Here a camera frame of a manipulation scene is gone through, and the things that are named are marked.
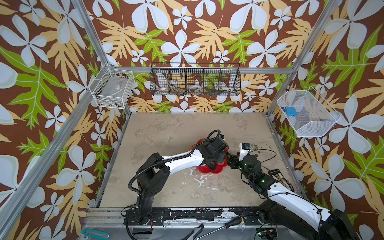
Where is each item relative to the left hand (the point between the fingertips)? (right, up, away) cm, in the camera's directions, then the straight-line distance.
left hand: (221, 152), depth 86 cm
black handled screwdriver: (+3, -32, -14) cm, 35 cm away
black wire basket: (-15, +47, +12) cm, 51 cm away
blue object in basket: (+41, +24, 0) cm, 48 cm away
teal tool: (-63, -37, -15) cm, 75 cm away
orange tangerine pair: (-17, +6, -22) cm, 29 cm away
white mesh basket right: (+48, +21, -6) cm, 53 cm away
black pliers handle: (-15, -35, -15) cm, 41 cm away
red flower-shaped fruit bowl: (0, -9, +2) cm, 9 cm away
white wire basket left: (-64, +38, 0) cm, 74 cm away
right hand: (+4, 0, -3) cm, 6 cm away
